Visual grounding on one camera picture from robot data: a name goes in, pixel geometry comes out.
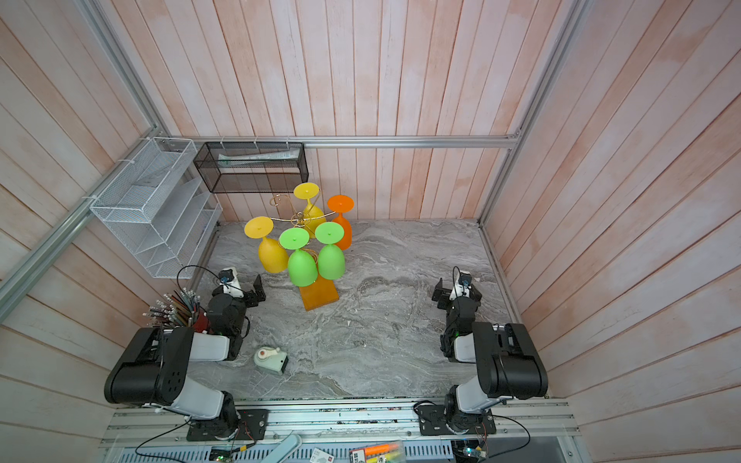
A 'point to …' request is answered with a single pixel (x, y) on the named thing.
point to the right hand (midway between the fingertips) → (456, 279)
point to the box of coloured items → (389, 452)
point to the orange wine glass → (343, 204)
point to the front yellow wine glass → (272, 254)
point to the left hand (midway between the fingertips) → (247, 280)
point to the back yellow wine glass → (312, 215)
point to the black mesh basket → (253, 167)
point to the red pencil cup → (179, 309)
